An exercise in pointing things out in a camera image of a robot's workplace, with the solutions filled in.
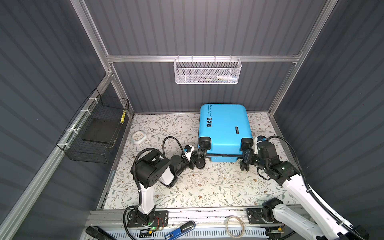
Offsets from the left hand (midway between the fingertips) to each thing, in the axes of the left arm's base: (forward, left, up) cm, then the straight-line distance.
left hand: (198, 153), depth 90 cm
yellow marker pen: (+15, +42, +19) cm, 49 cm away
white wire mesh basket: (+69, -24, +16) cm, 75 cm away
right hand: (-8, -25, +10) cm, 29 cm away
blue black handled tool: (-37, +9, -2) cm, 38 cm away
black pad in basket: (+5, +50, +19) cm, 54 cm away
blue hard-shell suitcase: (+5, -15, +13) cm, 21 cm away
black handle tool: (-37, +48, -4) cm, 61 cm away
